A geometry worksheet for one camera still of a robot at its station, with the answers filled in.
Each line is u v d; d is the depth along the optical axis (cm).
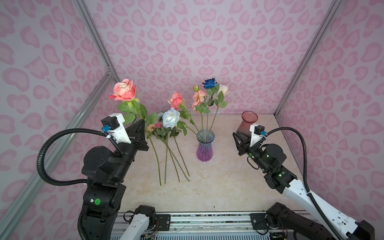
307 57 86
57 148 56
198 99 75
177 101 68
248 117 93
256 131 58
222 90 76
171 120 60
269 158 52
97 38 78
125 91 41
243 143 61
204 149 96
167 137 107
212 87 74
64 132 31
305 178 50
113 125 39
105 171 35
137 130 46
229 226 72
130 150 44
